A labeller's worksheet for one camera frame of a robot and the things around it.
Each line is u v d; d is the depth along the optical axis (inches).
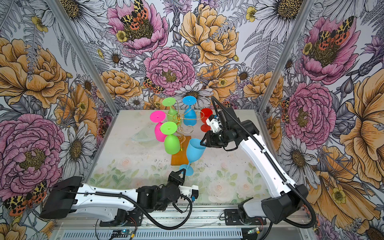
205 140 27.0
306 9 28.4
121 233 28.0
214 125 26.1
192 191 25.1
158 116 28.7
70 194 18.8
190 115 34.1
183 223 23.8
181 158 37.3
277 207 15.0
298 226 16.4
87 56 35.4
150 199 21.9
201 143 27.6
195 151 26.1
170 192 20.9
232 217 29.2
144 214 20.0
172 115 29.7
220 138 23.4
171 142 28.4
